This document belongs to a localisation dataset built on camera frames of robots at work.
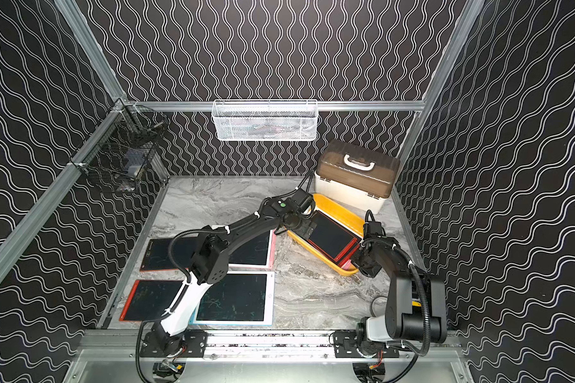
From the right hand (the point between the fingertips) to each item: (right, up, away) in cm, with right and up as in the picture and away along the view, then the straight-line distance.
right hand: (360, 265), depth 90 cm
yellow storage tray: (-4, +18, +12) cm, 22 cm away
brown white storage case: (0, +35, +5) cm, 35 cm away
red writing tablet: (-8, +8, +9) cm, 15 cm away
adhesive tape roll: (+4, -12, -7) cm, 15 cm away
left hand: (-22, +16, +4) cm, 27 cm away
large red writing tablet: (-77, -11, -4) cm, 78 cm away
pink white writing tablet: (-4, 0, 0) cm, 4 cm away
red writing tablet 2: (-79, +2, +5) cm, 79 cm away
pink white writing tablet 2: (-40, +4, +5) cm, 40 cm away
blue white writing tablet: (-43, -10, -6) cm, 45 cm away
